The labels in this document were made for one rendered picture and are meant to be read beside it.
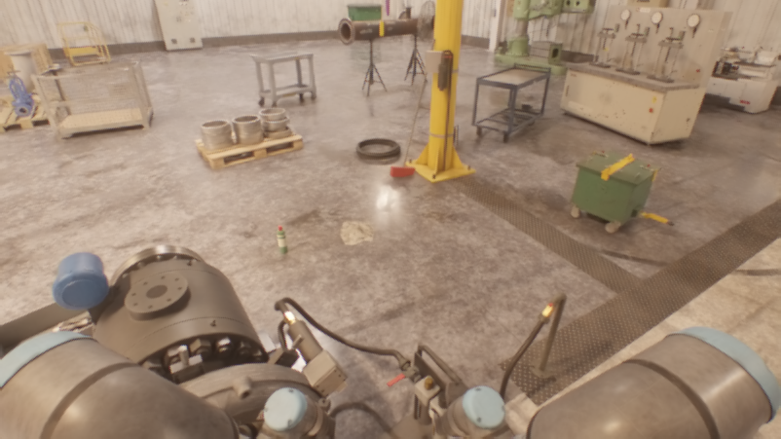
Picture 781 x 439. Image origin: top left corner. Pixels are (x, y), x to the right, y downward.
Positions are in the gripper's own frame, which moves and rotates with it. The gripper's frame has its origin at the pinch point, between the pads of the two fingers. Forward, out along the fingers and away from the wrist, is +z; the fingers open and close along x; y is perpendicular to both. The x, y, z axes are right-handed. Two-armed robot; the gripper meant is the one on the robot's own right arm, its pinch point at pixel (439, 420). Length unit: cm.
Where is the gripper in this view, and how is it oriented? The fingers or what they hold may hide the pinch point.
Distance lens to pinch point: 135.3
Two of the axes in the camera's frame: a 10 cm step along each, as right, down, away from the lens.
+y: 1.1, 7.8, -6.1
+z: -1.8, 6.2, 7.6
